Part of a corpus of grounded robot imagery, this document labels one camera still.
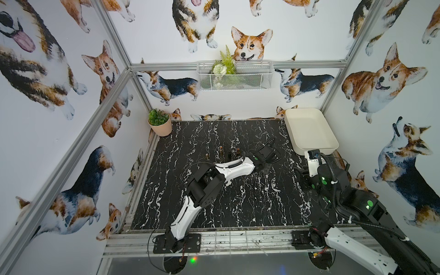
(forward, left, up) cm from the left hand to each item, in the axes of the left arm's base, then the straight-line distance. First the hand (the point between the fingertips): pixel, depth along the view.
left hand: (268, 163), depth 93 cm
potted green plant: (+26, +62, +6) cm, 68 cm away
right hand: (-14, -6, +21) cm, 26 cm away
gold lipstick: (+11, +26, -5) cm, 29 cm away
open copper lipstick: (+10, +16, -2) cm, 19 cm away
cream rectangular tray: (+24, -31, -1) cm, 39 cm away
